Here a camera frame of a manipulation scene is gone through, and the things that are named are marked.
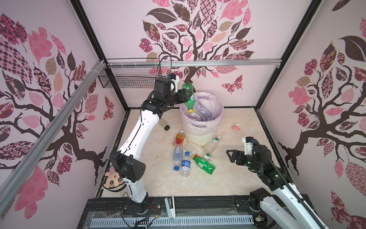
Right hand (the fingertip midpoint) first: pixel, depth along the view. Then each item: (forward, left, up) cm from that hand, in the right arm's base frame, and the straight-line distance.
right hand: (231, 151), depth 76 cm
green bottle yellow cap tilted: (-2, +14, -12) cm, 19 cm away
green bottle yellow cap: (+19, +22, +18) cm, 34 cm away
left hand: (+22, +24, +21) cm, 38 cm away
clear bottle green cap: (+13, +7, -17) cm, 23 cm away
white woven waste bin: (+13, +16, -9) cm, 22 cm away
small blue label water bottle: (-3, +26, -12) cm, 29 cm away
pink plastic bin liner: (+11, +18, +10) cm, 24 cm away
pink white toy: (+28, -13, -16) cm, 35 cm away
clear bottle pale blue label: (+3, +30, -13) cm, 33 cm away
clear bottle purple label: (+30, +16, +6) cm, 35 cm away
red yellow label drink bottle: (+17, +29, -12) cm, 36 cm away
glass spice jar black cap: (+30, +41, -14) cm, 53 cm away
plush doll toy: (-12, +65, -8) cm, 67 cm away
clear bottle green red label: (+9, +18, -14) cm, 25 cm away
